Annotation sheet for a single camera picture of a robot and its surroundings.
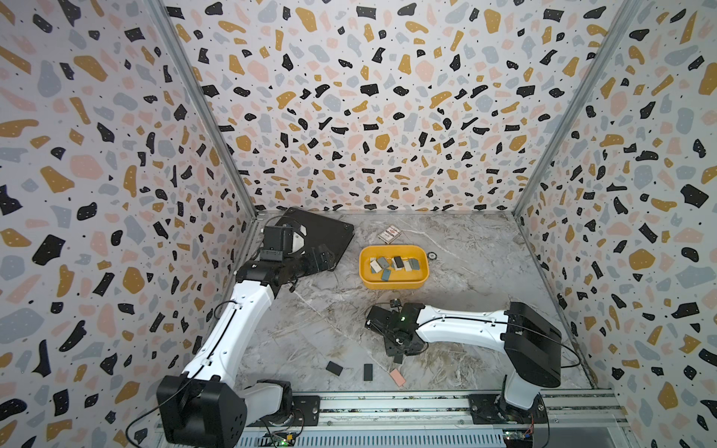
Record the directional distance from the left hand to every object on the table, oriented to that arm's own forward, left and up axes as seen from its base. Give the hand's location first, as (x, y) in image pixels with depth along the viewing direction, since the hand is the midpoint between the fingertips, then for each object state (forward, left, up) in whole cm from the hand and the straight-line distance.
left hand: (324, 258), depth 79 cm
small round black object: (+17, -37, -22) cm, 46 cm away
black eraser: (+12, -23, -20) cm, 33 cm away
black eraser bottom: (-24, -12, -22) cm, 35 cm away
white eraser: (+10, -15, -19) cm, 26 cm away
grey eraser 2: (+12, -29, -21) cm, 38 cm away
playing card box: (+27, -21, -21) cm, 40 cm away
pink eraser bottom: (-26, -21, -22) cm, 40 cm away
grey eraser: (+11, -18, -19) cm, 28 cm away
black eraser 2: (-23, -2, -23) cm, 33 cm away
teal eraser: (+9, -19, -22) cm, 30 cm away
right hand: (-19, -20, -20) cm, 34 cm away
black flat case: (+23, +6, -20) cm, 31 cm away
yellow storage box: (+7, -23, -23) cm, 33 cm away
